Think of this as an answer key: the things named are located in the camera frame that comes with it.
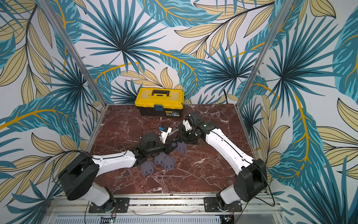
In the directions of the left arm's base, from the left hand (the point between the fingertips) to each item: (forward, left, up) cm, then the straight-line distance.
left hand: (179, 145), depth 79 cm
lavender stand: (-3, -1, +3) cm, 4 cm away
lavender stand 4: (-4, +6, -16) cm, 17 cm away
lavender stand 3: (-3, +12, -14) cm, 19 cm away
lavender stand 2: (-8, +19, -14) cm, 25 cm away
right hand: (+3, 0, +2) cm, 3 cm away
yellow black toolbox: (+34, +15, 0) cm, 37 cm away
